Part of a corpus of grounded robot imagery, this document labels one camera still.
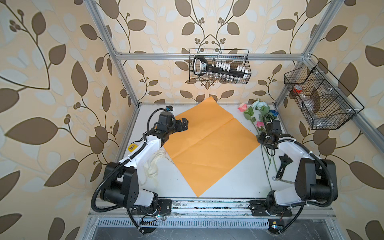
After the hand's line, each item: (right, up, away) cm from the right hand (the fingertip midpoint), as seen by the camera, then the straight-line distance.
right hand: (263, 141), depth 91 cm
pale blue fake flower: (+9, +23, +20) cm, 32 cm away
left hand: (-50, +13, -6) cm, 52 cm away
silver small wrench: (+4, -20, -8) cm, 22 cm away
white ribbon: (-69, -15, -3) cm, 71 cm away
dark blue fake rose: (+16, +18, +17) cm, 29 cm away
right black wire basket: (+23, +23, -16) cm, 37 cm away
